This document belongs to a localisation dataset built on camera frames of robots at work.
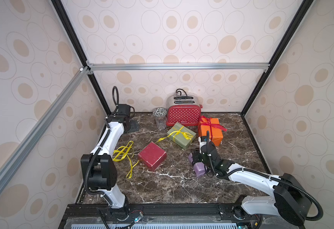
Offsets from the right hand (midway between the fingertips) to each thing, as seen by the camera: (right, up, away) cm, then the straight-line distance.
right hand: (198, 148), depth 86 cm
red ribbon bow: (+9, +17, +14) cm, 23 cm away
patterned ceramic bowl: (-26, +25, +32) cm, 48 cm away
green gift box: (-10, +7, +11) cm, 16 cm away
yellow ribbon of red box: (-49, -4, +9) cm, 50 cm away
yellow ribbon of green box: (-5, +7, +11) cm, 14 cm away
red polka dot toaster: (-7, +25, +14) cm, 30 cm away
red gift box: (-29, -5, +2) cm, 29 cm away
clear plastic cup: (-24, +17, +23) cm, 38 cm away
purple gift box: (0, -11, -3) cm, 11 cm away
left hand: (-40, +14, +2) cm, 42 cm away
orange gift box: (+14, +8, +9) cm, 19 cm away
